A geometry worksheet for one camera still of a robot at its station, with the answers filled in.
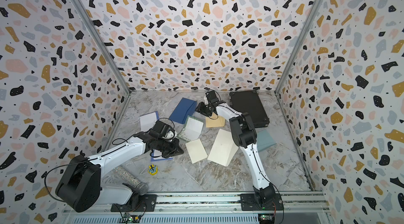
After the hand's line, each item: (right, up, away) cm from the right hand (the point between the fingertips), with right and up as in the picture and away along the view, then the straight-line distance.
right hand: (197, 109), depth 107 cm
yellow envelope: (+12, -7, -9) cm, 16 cm away
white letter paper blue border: (-16, -19, -35) cm, 42 cm away
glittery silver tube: (-23, -36, -33) cm, 54 cm away
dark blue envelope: (-9, +2, +7) cm, 12 cm away
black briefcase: (+35, +6, +3) cm, 36 cm away
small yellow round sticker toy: (-22, -31, -23) cm, 44 cm away
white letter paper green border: (-3, -13, -6) cm, 14 cm away
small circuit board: (-26, -48, -36) cm, 66 cm away
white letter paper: (-33, -7, -2) cm, 34 cm away
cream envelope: (+18, -23, -14) cm, 32 cm away
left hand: (-4, -21, -25) cm, 32 cm away
